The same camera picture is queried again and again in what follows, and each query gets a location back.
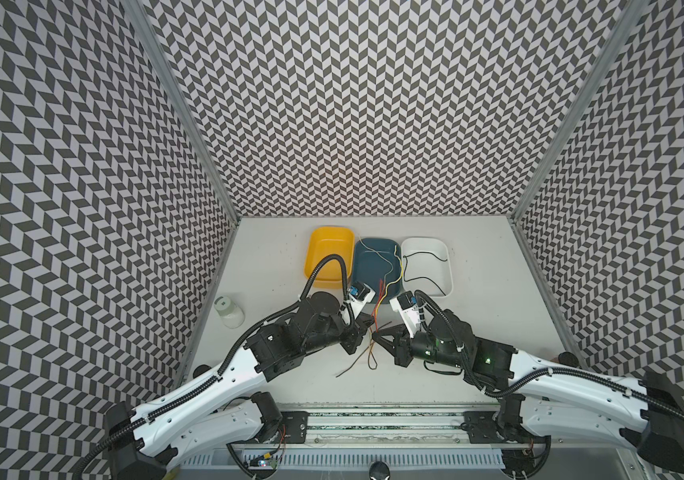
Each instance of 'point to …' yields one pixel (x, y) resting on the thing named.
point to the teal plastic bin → (377, 264)
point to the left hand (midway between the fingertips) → (373, 320)
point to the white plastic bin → (426, 266)
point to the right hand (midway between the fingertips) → (374, 335)
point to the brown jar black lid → (566, 358)
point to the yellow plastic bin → (322, 242)
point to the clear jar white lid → (231, 314)
